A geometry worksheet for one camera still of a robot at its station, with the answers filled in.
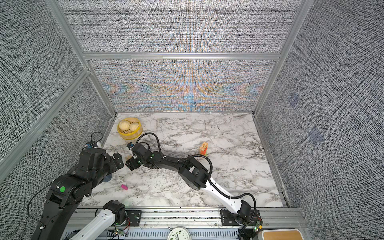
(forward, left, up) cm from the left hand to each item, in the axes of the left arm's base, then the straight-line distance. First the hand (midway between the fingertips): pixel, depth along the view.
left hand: (114, 159), depth 67 cm
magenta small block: (-4, +3, -25) cm, 25 cm away
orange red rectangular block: (+12, -43, -18) cm, 48 cm away
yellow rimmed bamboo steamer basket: (+31, +8, -22) cm, 38 cm away
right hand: (+12, +2, -23) cm, 26 cm away
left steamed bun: (+36, +10, -17) cm, 41 cm away
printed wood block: (+15, -44, -16) cm, 49 cm away
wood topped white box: (-30, -73, -20) cm, 82 cm away
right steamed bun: (+35, +3, -18) cm, 39 cm away
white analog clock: (-27, -28, -20) cm, 44 cm away
